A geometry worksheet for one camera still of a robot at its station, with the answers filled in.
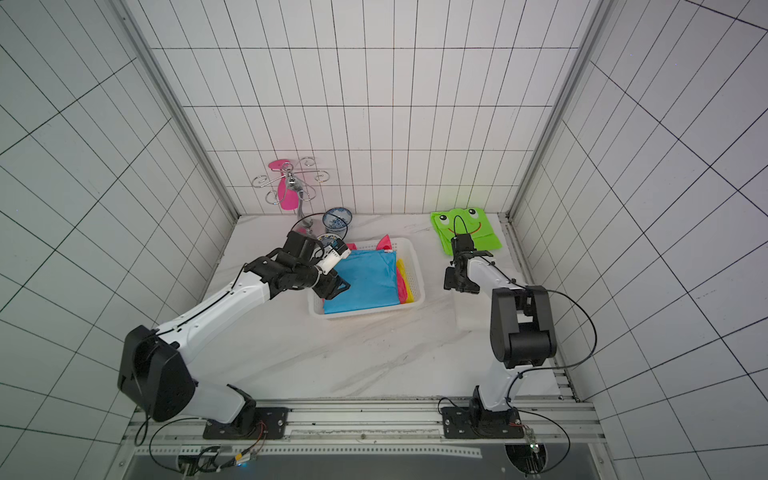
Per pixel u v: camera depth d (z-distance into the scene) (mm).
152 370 408
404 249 988
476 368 812
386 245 978
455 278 858
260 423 715
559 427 655
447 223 1163
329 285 712
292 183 923
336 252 713
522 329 479
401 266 979
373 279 936
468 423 725
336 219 1178
